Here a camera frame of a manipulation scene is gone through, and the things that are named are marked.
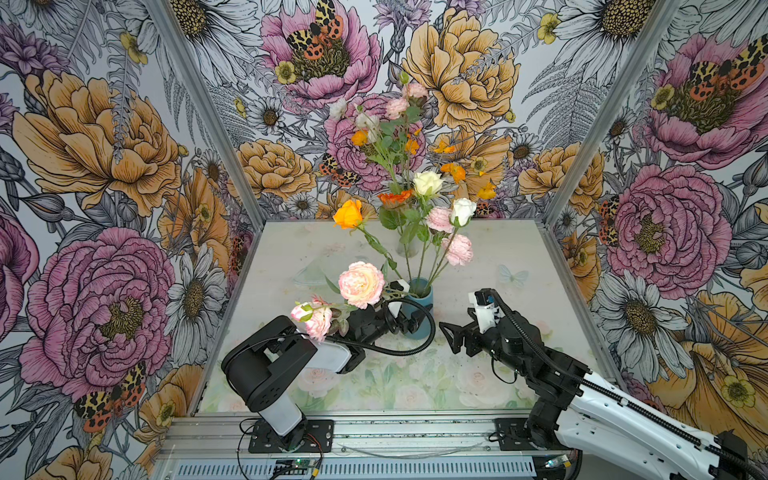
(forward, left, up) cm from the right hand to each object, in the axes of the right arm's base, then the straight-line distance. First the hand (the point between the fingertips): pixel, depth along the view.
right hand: (455, 325), depth 75 cm
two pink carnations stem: (+9, 0, +18) cm, 20 cm away
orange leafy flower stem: (+21, +14, +17) cm, 31 cm away
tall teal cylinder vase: (+7, +8, +3) cm, 11 cm away
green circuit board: (-26, +39, -17) cm, 49 cm away
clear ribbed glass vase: (+39, +8, -16) cm, 42 cm away
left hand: (+9, +8, -3) cm, 12 cm away
